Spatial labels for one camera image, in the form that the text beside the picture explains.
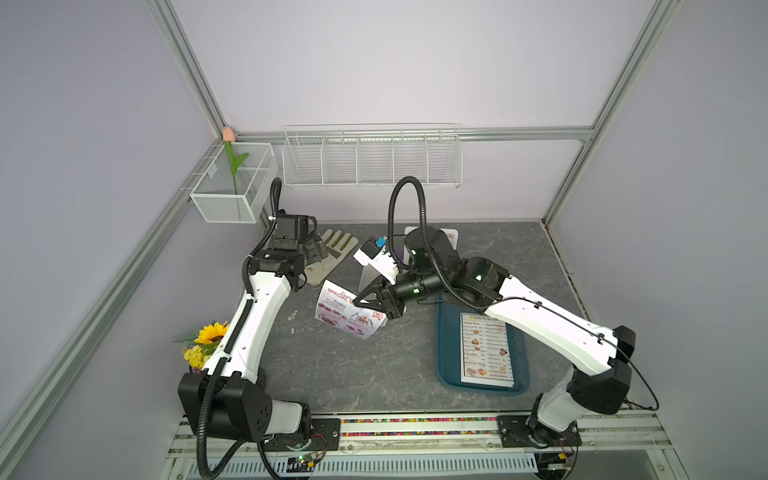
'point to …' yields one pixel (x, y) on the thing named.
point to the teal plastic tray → (448, 354)
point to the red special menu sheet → (336, 308)
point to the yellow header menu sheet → (485, 355)
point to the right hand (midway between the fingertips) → (354, 302)
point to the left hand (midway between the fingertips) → (304, 250)
